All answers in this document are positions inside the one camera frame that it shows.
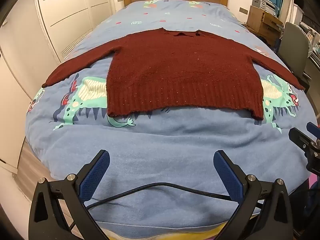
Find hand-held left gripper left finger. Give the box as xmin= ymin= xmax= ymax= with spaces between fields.
xmin=28 ymin=149 xmax=110 ymax=240

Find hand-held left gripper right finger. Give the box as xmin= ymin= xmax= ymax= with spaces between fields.
xmin=213 ymin=150 xmax=294 ymax=240

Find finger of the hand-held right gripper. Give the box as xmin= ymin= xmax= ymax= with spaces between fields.
xmin=288 ymin=127 xmax=316 ymax=153
xmin=306 ymin=122 xmax=320 ymax=139

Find dark red knitted sweater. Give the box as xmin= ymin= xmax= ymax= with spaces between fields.
xmin=41 ymin=27 xmax=306 ymax=120

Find pink cloth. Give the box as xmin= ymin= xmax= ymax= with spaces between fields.
xmin=309 ymin=176 xmax=320 ymax=193

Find blue printed blanket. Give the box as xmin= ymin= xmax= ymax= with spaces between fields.
xmin=25 ymin=0 xmax=319 ymax=230

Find grey-green chair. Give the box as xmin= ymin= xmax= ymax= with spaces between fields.
xmin=278 ymin=22 xmax=311 ymax=78

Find yellow bed sheet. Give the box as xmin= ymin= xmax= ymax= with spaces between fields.
xmin=100 ymin=221 xmax=225 ymax=240

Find wooden desk cabinet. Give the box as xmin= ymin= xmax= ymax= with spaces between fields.
xmin=246 ymin=5 xmax=284 ymax=41

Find grey storage box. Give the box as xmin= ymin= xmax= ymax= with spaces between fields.
xmin=251 ymin=0 xmax=267 ymax=10

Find white wardrobe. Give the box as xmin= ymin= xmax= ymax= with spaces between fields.
xmin=0 ymin=0 xmax=117 ymax=173

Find black cable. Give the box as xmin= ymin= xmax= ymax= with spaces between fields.
xmin=67 ymin=183 xmax=232 ymax=230

